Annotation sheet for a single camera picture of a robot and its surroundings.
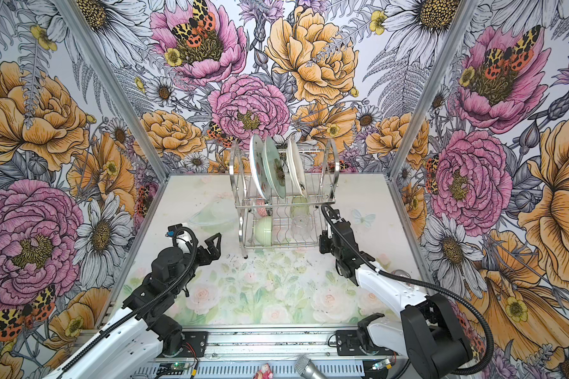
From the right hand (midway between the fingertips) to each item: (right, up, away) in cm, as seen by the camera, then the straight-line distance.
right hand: (325, 238), depth 89 cm
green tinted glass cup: (-9, +12, +5) cm, 16 cm away
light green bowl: (-22, +4, -3) cm, 23 cm away
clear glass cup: (-9, +4, 0) cm, 10 cm away
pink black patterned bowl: (-24, +10, +5) cm, 27 cm away
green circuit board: (-47, -35, -17) cm, 61 cm away
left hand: (-39, 0, -10) cm, 40 cm away
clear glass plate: (-46, +6, +20) cm, 50 cm away
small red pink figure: (-20, -34, -21) cm, 45 cm away
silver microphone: (-8, -33, -21) cm, 40 cm away
